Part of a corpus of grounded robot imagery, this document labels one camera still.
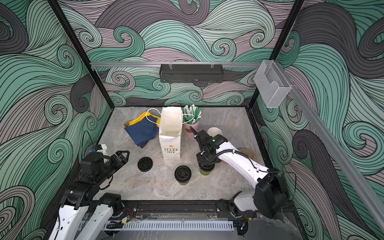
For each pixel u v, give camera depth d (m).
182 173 0.74
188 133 0.95
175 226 0.76
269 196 0.39
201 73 0.95
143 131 0.97
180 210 0.74
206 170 0.77
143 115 1.10
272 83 0.78
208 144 0.56
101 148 0.63
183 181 0.72
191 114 0.95
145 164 0.86
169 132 0.94
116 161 0.61
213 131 0.86
